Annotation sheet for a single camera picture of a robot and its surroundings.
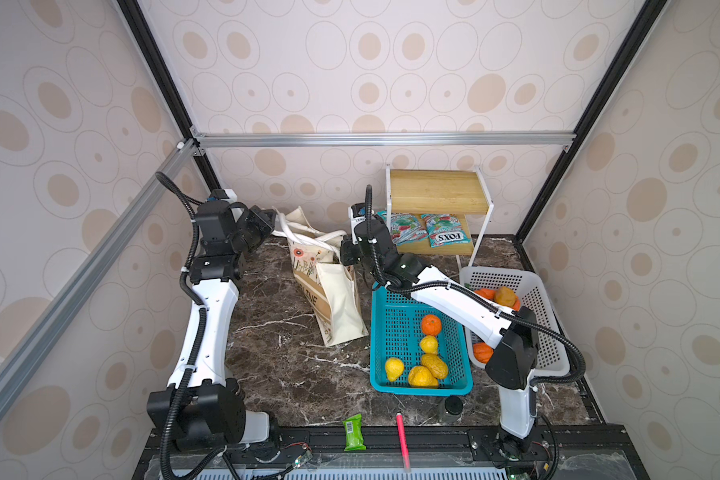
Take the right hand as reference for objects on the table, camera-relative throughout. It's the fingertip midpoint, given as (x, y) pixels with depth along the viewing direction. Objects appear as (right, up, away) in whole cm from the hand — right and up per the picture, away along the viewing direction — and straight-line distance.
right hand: (346, 236), depth 78 cm
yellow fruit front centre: (+20, -37, +1) cm, 42 cm away
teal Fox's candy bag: (+31, +4, +19) cm, 36 cm away
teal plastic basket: (+15, -29, +16) cm, 36 cm away
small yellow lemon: (+23, -31, +7) cm, 39 cm away
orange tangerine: (+25, -26, +11) cm, 37 cm away
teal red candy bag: (+19, +4, +19) cm, 27 cm away
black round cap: (+26, -42, -7) cm, 50 cm away
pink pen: (+14, -52, -4) cm, 54 cm away
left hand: (-16, +7, -8) cm, 19 cm away
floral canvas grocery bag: (-5, -12, -2) cm, 13 cm away
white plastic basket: (+58, -20, +15) cm, 64 cm away
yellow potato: (+50, -17, +16) cm, 55 cm away
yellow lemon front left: (+13, -36, +3) cm, 38 cm away
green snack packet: (+2, -50, -4) cm, 50 cm away
